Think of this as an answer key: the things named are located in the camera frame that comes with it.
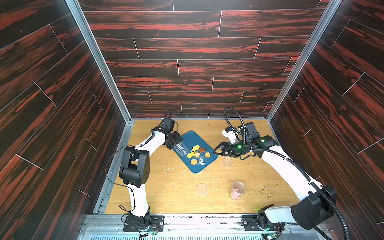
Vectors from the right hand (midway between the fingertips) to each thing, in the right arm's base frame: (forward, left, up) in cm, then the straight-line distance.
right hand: (220, 151), depth 77 cm
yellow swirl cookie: (+9, +12, -19) cm, 24 cm away
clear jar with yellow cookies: (+8, +22, -10) cm, 26 cm away
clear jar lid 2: (-13, +9, -22) cm, 27 cm away
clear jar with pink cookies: (-13, -12, -18) cm, 25 cm away
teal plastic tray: (+9, +10, -20) cm, 24 cm away
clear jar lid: (+5, -8, -20) cm, 23 cm away
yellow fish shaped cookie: (+14, +13, -19) cm, 27 cm away
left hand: (+15, +23, -12) cm, 30 cm away
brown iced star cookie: (+13, +9, -19) cm, 25 cm away
